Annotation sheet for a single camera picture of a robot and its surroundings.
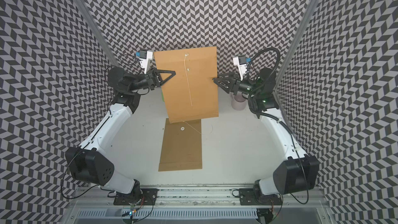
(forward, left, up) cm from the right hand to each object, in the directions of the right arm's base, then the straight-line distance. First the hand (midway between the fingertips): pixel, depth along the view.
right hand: (216, 81), depth 62 cm
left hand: (0, +16, +4) cm, 17 cm away
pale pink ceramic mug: (+19, -17, -37) cm, 45 cm away
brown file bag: (-10, +20, -43) cm, 48 cm away
